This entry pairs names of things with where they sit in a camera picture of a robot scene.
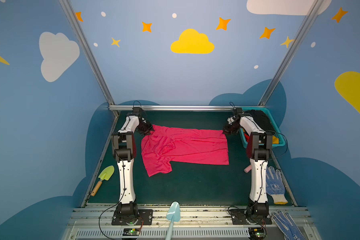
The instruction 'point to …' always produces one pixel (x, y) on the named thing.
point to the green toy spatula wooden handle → (106, 175)
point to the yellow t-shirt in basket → (275, 140)
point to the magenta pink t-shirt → (164, 146)
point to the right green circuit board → (256, 232)
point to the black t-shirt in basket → (263, 120)
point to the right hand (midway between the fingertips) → (224, 130)
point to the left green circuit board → (131, 232)
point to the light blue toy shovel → (173, 214)
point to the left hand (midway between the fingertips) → (154, 129)
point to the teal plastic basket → (275, 129)
